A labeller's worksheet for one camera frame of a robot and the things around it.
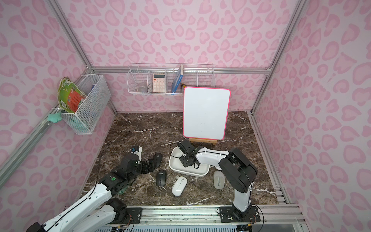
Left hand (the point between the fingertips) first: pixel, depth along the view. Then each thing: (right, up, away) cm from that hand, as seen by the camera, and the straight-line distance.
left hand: (149, 158), depth 82 cm
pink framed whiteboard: (+33, +27, +8) cm, 43 cm away
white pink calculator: (+3, +47, +13) cm, 49 cm away
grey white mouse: (+39, -12, 0) cm, 41 cm away
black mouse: (+2, -2, +10) cm, 11 cm away
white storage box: (+15, -7, +9) cm, 18 cm away
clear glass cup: (-8, +43, +15) cm, 46 cm away
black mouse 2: (+6, -12, +2) cm, 14 cm away
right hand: (+21, -2, +12) cm, 24 cm away
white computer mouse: (+17, -15, -2) cm, 23 cm away
